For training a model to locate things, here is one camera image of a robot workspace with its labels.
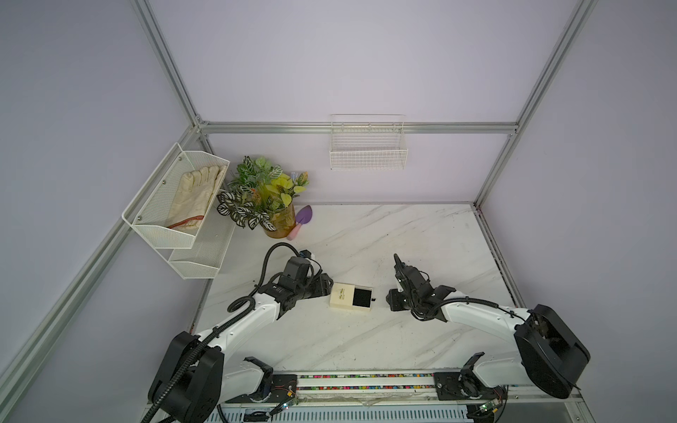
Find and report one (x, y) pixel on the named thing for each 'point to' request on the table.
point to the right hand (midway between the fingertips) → (392, 300)
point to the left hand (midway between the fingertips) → (324, 286)
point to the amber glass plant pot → (285, 222)
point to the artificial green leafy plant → (256, 191)
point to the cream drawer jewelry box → (353, 297)
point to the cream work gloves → (193, 194)
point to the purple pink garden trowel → (303, 216)
